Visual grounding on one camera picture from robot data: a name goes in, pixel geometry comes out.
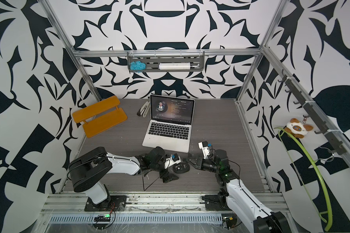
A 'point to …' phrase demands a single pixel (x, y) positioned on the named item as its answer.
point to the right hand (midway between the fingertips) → (185, 158)
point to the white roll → (174, 66)
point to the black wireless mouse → (181, 168)
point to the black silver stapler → (143, 110)
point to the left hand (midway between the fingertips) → (174, 166)
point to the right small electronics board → (230, 221)
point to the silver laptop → (169, 126)
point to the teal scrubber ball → (137, 66)
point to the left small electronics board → (102, 218)
